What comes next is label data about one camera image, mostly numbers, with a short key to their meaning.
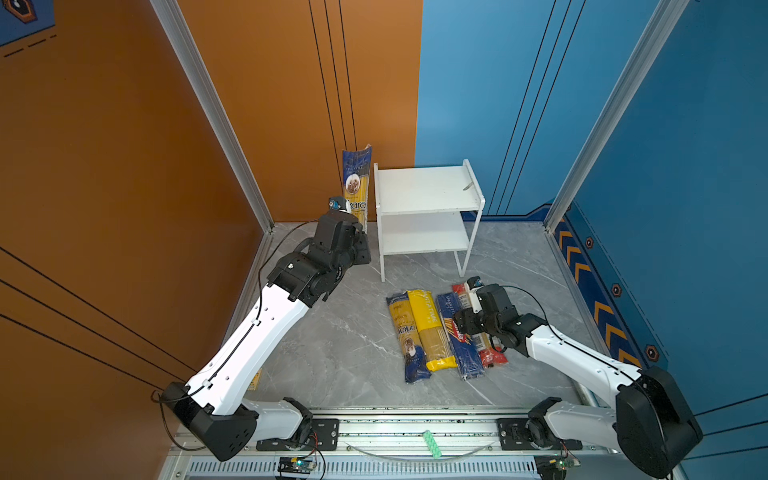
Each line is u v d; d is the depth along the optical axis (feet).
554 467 2.31
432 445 2.33
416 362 2.70
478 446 2.39
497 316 2.12
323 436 2.39
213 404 1.23
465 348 2.76
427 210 2.56
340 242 1.63
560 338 1.78
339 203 1.92
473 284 2.54
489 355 2.77
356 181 2.29
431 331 2.93
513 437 2.37
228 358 1.31
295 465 2.32
